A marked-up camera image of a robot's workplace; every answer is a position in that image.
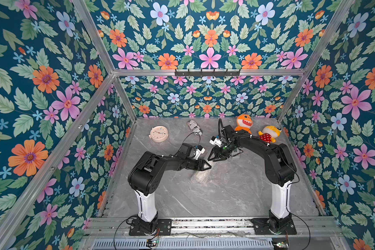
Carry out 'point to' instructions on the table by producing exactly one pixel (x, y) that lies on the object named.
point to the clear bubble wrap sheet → (205, 176)
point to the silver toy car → (194, 126)
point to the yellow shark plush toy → (269, 134)
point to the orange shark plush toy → (244, 122)
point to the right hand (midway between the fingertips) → (214, 156)
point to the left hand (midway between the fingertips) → (209, 167)
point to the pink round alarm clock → (159, 134)
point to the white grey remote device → (236, 152)
